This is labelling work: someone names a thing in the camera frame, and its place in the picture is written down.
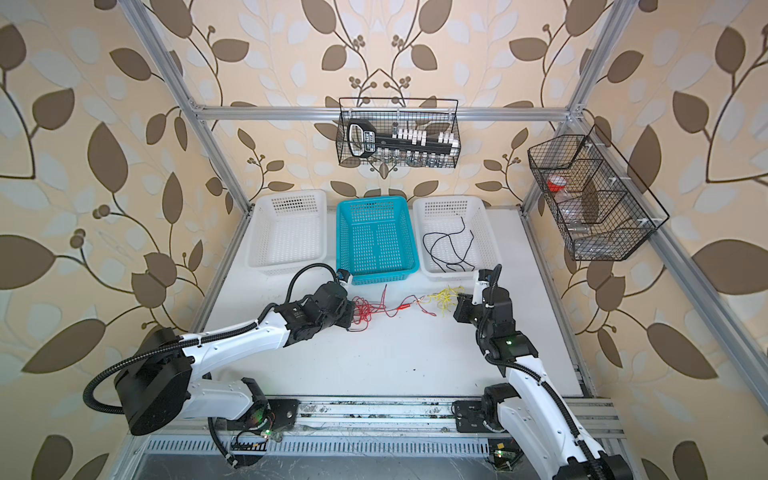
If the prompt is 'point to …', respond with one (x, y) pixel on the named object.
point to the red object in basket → (554, 187)
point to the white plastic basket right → (454, 237)
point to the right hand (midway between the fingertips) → (461, 298)
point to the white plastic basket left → (288, 232)
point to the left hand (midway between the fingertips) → (353, 303)
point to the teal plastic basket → (375, 240)
